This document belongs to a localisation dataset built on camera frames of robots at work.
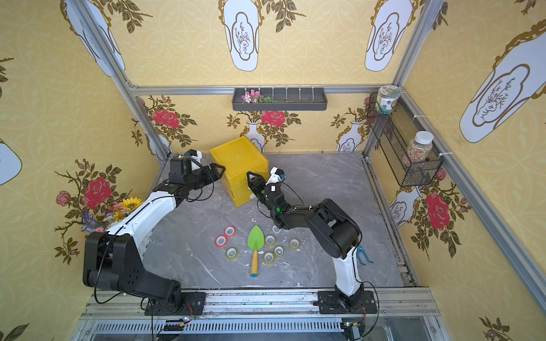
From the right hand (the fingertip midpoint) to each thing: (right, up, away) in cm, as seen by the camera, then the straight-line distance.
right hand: (254, 170), depth 89 cm
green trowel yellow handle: (+1, -30, -1) cm, 30 cm away
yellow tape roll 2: (+7, -29, -2) cm, 30 cm away
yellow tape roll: (-9, -34, -4) cm, 35 cm away
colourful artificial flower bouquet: (-51, -17, -11) cm, 55 cm away
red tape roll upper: (-11, -27, +3) cm, 29 cm away
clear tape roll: (+9, -26, +2) cm, 27 cm away
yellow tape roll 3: (+17, -31, -2) cm, 35 cm away
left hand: (-18, 0, -1) cm, 18 cm away
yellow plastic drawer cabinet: (-7, +5, +1) cm, 9 cm away
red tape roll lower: (-14, -30, -1) cm, 33 cm away
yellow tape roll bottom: (+6, -35, -6) cm, 36 cm away
